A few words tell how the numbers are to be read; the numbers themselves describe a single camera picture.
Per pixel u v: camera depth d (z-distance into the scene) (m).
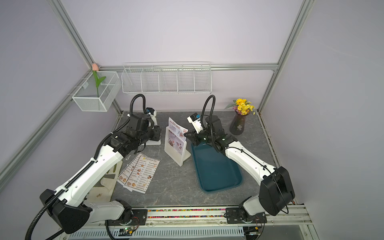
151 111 0.64
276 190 0.41
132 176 0.87
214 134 0.60
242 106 0.89
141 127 0.55
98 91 0.88
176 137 0.81
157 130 0.65
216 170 0.89
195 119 0.67
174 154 0.92
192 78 1.02
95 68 0.89
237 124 0.99
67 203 0.38
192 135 0.71
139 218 0.73
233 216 0.72
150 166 0.91
